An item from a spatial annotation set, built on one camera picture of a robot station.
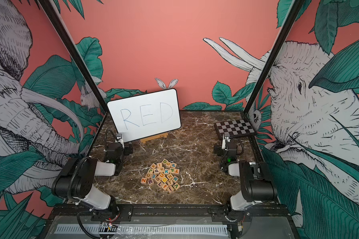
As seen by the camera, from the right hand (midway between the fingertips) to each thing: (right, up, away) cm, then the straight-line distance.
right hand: (223, 140), depth 95 cm
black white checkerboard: (+12, +8, +12) cm, 19 cm away
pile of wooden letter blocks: (-37, -19, -10) cm, 43 cm away
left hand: (-65, 0, -1) cm, 65 cm away
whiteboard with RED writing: (-49, +16, -4) cm, 52 cm away
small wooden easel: (-42, +2, +4) cm, 42 cm away
